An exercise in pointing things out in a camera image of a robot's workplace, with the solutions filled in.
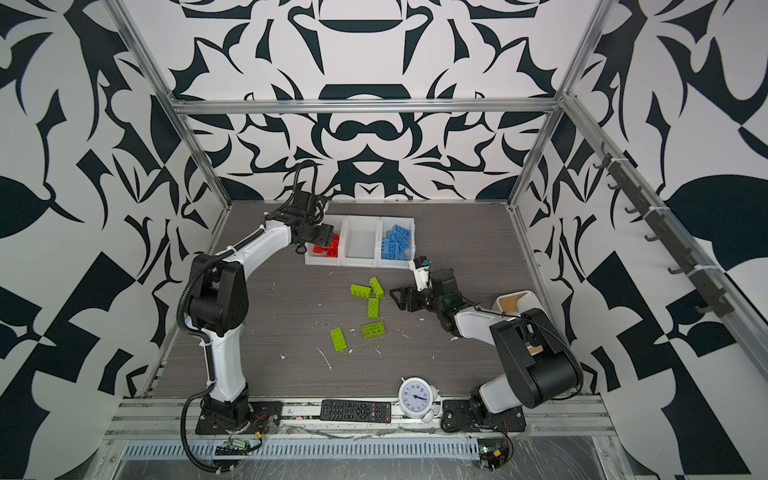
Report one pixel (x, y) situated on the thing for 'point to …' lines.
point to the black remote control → (356, 411)
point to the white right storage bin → (384, 226)
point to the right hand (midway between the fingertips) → (401, 288)
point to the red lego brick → (332, 250)
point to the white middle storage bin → (359, 241)
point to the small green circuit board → (493, 452)
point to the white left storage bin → (312, 259)
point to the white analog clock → (416, 397)
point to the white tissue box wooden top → (516, 303)
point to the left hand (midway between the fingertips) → (322, 226)
